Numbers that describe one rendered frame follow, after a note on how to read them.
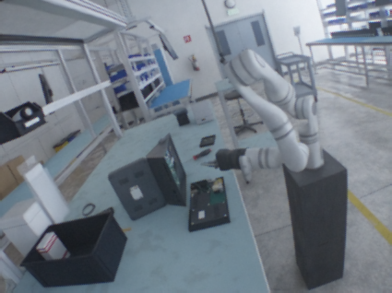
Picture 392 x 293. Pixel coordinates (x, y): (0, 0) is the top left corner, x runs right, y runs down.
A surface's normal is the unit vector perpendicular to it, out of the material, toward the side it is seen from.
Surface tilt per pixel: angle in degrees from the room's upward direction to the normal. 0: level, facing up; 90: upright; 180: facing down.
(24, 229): 90
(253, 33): 90
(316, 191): 90
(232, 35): 90
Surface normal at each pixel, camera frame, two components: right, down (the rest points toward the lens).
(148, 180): 0.36, 0.23
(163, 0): 0.02, 0.37
